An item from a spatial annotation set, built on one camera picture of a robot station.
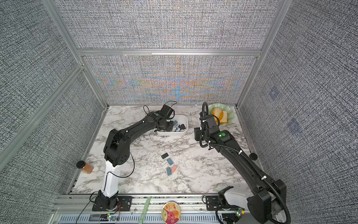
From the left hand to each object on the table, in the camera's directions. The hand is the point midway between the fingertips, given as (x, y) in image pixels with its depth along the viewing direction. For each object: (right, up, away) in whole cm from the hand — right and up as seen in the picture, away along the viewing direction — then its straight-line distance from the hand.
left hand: (173, 125), depth 95 cm
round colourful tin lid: (0, -41, -27) cm, 49 cm away
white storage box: (+6, +4, +11) cm, 13 cm away
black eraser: (+7, -1, +11) cm, 13 cm away
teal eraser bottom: (-2, -27, -12) cm, 29 cm away
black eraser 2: (-5, -19, -5) cm, 20 cm away
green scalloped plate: (+41, +14, +18) cm, 47 cm away
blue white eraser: (+3, -3, +6) cm, 7 cm away
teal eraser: (-1, -22, -7) cm, 23 cm away
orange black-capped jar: (-49, -23, -16) cm, 57 cm away
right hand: (+16, 0, -17) cm, 23 cm away
